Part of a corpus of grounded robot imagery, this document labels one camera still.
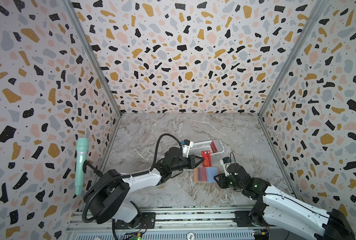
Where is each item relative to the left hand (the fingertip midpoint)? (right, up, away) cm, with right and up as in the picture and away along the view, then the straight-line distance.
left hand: (208, 160), depth 76 cm
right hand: (+6, -11, +5) cm, 13 cm away
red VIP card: (0, -1, +3) cm, 3 cm away
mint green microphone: (-55, +5, -13) cm, 57 cm away
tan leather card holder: (0, -12, +13) cm, 18 cm away
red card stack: (+7, +4, +24) cm, 25 cm away
